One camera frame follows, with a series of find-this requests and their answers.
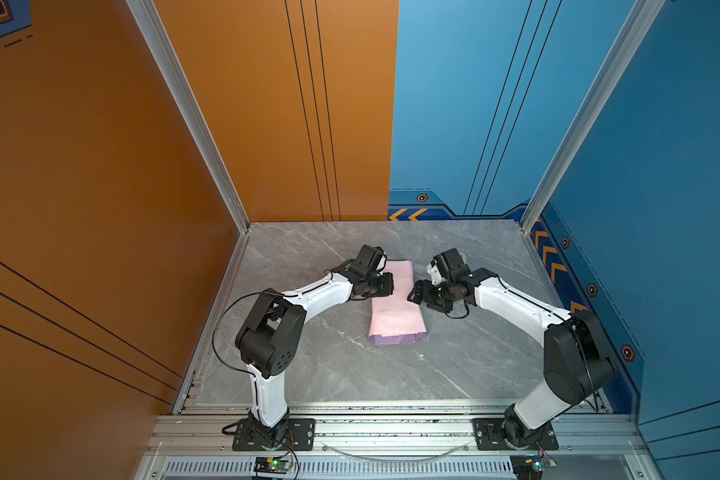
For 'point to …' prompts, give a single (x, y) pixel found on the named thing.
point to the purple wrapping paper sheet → (393, 318)
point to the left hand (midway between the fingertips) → (396, 285)
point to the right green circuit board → (527, 466)
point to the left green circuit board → (272, 465)
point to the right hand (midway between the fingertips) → (413, 301)
